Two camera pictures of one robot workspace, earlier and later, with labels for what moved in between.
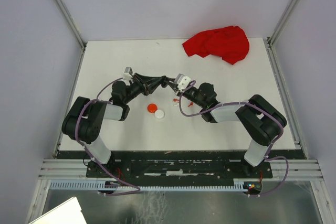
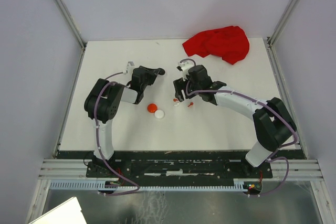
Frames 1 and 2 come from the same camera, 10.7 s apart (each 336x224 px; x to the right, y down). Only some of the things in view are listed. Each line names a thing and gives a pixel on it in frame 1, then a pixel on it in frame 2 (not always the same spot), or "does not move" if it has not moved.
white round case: [159, 114] does not move
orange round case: [151, 108] does not move
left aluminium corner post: [67, 16] does not move
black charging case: [164, 82] → [161, 71]
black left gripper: [147, 84] → [151, 73]
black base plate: [178, 171] does not move
